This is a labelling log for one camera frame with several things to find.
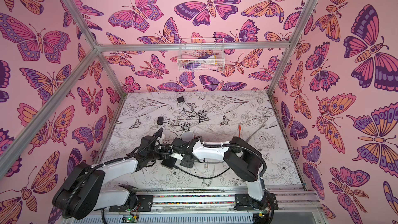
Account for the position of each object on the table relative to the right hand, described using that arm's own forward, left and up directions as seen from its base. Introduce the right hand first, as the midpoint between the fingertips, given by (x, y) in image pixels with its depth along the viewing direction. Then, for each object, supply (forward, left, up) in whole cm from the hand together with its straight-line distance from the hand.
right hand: (187, 156), depth 88 cm
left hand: (+3, +9, +2) cm, 9 cm away
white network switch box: (+12, 0, +1) cm, 12 cm away
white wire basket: (+52, -8, +33) cm, 62 cm away
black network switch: (-4, +10, 0) cm, 10 cm away
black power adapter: (+24, +20, +1) cm, 31 cm away
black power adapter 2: (+29, -8, +1) cm, 30 cm away
